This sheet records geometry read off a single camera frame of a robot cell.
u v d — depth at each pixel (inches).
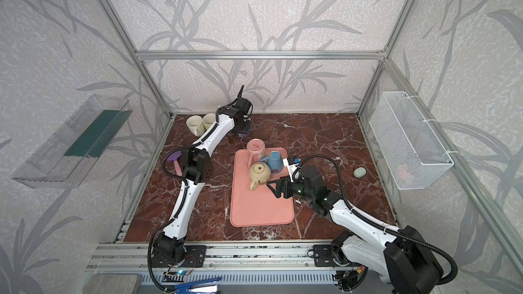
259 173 34.1
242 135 37.8
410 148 24.5
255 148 36.0
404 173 28.8
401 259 15.8
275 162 36.2
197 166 25.7
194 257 28.5
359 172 36.9
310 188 24.8
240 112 31.4
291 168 28.5
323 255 29.0
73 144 26.3
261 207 33.9
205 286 26.8
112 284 26.1
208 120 42.6
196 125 41.2
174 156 40.0
